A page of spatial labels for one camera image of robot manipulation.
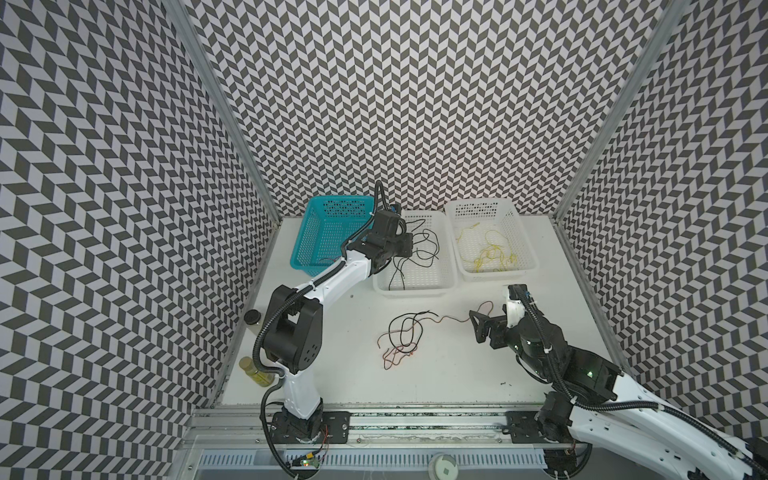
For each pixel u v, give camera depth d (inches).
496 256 41.3
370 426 29.0
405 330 33.9
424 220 33.7
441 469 23.3
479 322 26.4
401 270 39.5
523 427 28.5
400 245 31.2
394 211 31.7
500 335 24.4
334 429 28.6
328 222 47.1
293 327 18.9
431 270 40.3
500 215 44.2
